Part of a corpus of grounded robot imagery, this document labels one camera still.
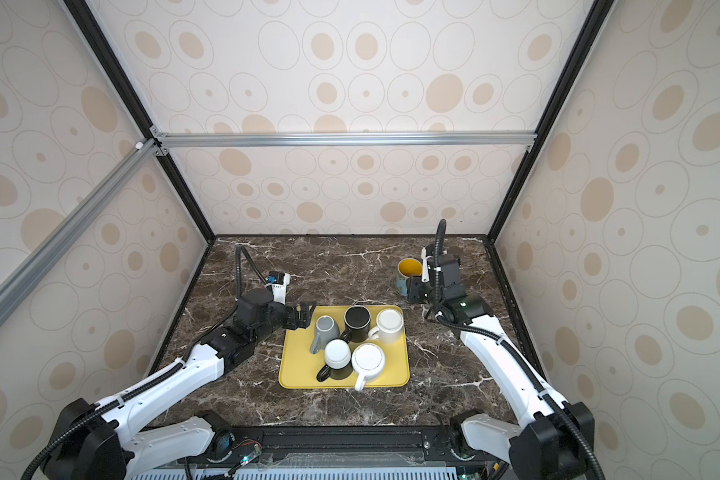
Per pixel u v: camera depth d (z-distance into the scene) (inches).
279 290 28.0
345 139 35.7
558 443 15.0
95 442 15.3
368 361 31.3
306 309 28.8
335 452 28.8
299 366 34.7
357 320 33.8
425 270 27.6
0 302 20.5
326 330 32.9
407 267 40.7
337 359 30.8
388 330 34.0
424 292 26.9
